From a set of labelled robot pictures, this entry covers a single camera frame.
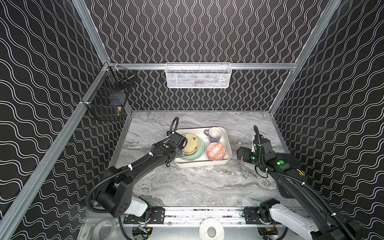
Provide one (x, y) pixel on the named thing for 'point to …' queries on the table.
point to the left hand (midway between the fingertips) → (174, 150)
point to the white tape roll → (211, 228)
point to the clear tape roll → (104, 229)
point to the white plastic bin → (204, 161)
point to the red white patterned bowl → (216, 151)
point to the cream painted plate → (191, 144)
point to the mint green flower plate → (199, 153)
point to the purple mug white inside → (214, 134)
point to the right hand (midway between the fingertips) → (245, 152)
